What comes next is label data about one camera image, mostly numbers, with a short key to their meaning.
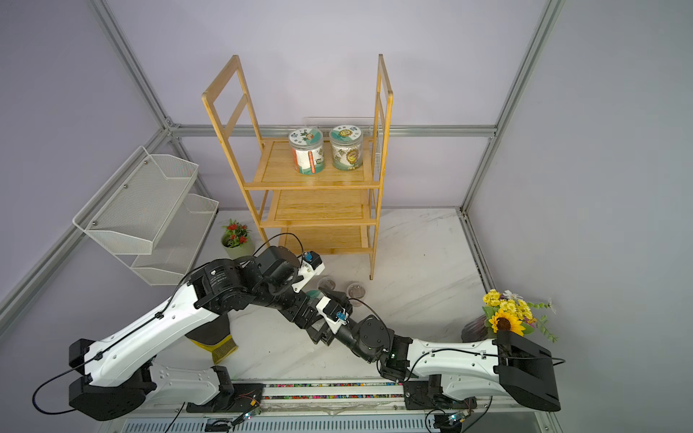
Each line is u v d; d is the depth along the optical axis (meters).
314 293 0.65
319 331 0.58
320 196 0.83
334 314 0.52
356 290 0.88
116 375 0.37
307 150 0.62
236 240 0.95
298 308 0.55
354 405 0.73
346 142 0.62
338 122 0.92
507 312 0.63
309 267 0.56
